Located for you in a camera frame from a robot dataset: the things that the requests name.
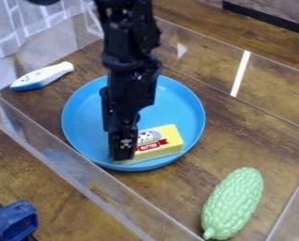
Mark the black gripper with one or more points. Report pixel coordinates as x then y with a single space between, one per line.
128 93

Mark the yellow butter brick toy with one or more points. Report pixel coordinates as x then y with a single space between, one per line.
157 142

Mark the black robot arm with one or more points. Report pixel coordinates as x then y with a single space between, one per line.
131 37

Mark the blue round plastic tray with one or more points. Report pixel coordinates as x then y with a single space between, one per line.
177 106

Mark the white blue fish toy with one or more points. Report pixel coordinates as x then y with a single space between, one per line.
41 77

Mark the green bitter gourd toy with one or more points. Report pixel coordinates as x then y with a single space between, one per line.
231 203

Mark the white checkered cloth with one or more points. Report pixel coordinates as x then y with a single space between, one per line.
25 17

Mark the clear acrylic enclosure wall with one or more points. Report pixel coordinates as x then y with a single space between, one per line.
88 203

